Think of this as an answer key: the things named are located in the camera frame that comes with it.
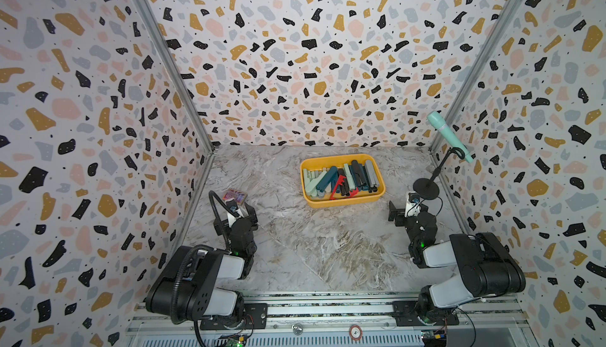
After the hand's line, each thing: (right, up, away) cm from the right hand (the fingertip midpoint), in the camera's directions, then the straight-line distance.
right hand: (409, 201), depth 91 cm
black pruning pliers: (-24, +3, +12) cm, 27 cm away
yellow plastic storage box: (-36, +14, +20) cm, 43 cm away
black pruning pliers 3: (-11, +4, +12) cm, 17 cm away
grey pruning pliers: (-11, +9, +15) cm, 21 cm away
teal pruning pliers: (-29, +9, +15) cm, 34 cm away
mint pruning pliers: (-21, +9, +15) cm, 27 cm away
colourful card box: (-69, +1, +9) cm, 70 cm away
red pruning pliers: (-25, +8, +13) cm, 29 cm away
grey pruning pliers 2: (-34, +2, +10) cm, 36 cm away
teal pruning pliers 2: (-15, +5, +12) cm, 20 cm away
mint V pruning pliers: (-39, +5, +9) cm, 40 cm away
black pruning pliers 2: (-17, +11, +16) cm, 26 cm away
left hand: (-65, -2, -5) cm, 65 cm away
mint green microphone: (+7, +30, -8) cm, 31 cm away
